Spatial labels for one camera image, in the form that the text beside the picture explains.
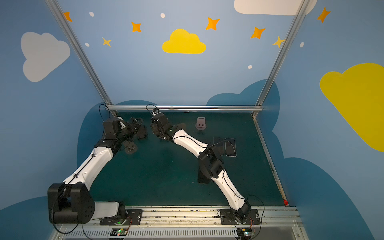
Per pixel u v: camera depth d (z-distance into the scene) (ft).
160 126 2.40
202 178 2.52
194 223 2.40
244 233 2.33
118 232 2.31
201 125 3.62
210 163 1.95
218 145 1.85
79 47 2.71
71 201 1.33
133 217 2.43
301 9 2.31
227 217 2.45
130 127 2.44
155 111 2.68
